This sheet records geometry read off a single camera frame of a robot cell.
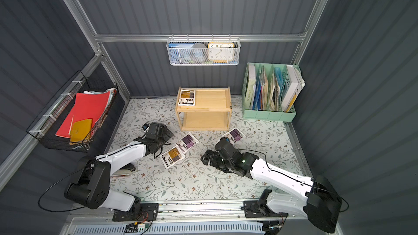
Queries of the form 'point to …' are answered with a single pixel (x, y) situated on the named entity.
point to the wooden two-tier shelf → (211, 112)
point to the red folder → (87, 106)
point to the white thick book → (294, 83)
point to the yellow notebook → (80, 130)
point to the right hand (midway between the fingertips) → (209, 160)
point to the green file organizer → (269, 91)
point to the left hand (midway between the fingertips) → (164, 135)
